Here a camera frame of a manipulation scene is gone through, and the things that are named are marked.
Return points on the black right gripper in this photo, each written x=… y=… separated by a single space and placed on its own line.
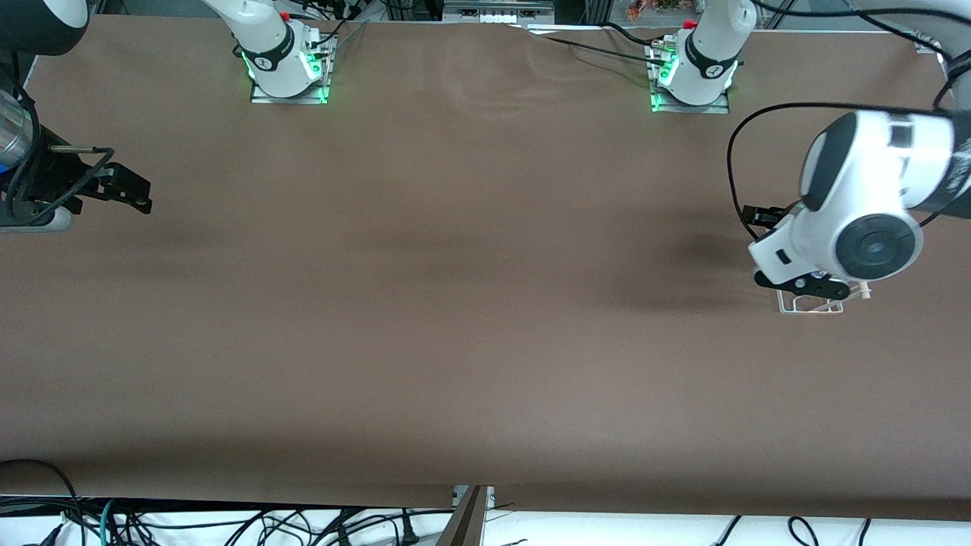
x=54 y=170

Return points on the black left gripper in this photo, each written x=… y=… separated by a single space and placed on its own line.
x=768 y=217

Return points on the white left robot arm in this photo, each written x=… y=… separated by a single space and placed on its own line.
x=857 y=174

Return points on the clear acrylic cup rack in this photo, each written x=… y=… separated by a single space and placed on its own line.
x=804 y=309

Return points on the wooden dowel peg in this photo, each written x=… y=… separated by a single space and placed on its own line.
x=865 y=290

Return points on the orange red clutter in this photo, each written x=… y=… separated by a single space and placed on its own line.
x=652 y=7

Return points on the brown table cover sheet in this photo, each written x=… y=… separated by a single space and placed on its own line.
x=485 y=318

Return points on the grey box with ports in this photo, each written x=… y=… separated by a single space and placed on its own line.
x=497 y=7

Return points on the brown wooden beam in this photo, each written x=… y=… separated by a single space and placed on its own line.
x=464 y=527

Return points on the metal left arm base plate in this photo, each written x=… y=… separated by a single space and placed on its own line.
x=717 y=110

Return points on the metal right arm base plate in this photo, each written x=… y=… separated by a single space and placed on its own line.
x=303 y=99

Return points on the small metal bracket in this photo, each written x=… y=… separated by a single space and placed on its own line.
x=490 y=497

